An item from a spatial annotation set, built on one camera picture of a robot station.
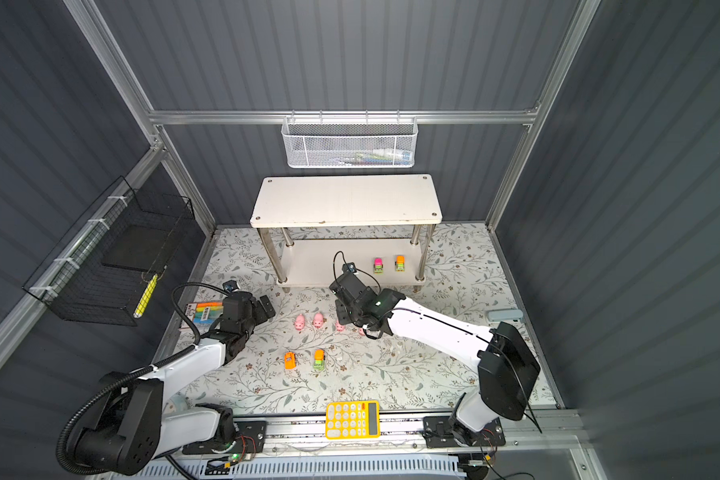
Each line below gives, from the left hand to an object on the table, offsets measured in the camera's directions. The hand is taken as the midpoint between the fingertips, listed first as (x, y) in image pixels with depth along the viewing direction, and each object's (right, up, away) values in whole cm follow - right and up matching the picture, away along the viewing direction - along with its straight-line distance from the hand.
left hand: (255, 304), depth 90 cm
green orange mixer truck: (+20, -15, -6) cm, 26 cm away
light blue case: (+78, -4, +3) cm, 78 cm away
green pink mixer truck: (+38, +11, +8) cm, 41 cm away
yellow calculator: (+31, -27, -15) cm, 43 cm away
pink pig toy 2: (+19, -5, +3) cm, 20 cm away
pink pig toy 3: (+26, -7, +1) cm, 27 cm away
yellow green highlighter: (-17, +6, -22) cm, 28 cm away
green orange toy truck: (+45, +12, +8) cm, 48 cm away
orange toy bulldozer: (+12, -15, -6) cm, 20 cm away
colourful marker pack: (-18, -4, +3) cm, 18 cm away
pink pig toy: (+13, -6, +2) cm, 15 cm away
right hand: (+29, +1, -9) cm, 30 cm away
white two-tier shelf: (+21, +23, -14) cm, 34 cm away
